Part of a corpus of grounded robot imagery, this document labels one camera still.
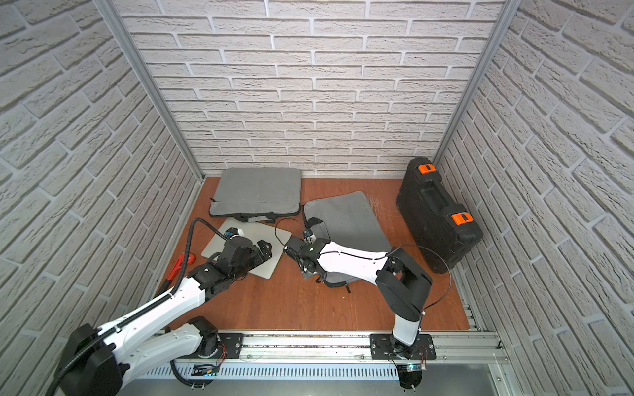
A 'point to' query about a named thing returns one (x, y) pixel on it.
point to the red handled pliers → (176, 272)
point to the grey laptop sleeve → (347, 221)
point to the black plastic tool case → (442, 231)
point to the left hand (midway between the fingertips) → (267, 246)
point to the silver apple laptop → (269, 232)
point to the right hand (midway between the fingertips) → (324, 261)
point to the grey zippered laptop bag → (257, 195)
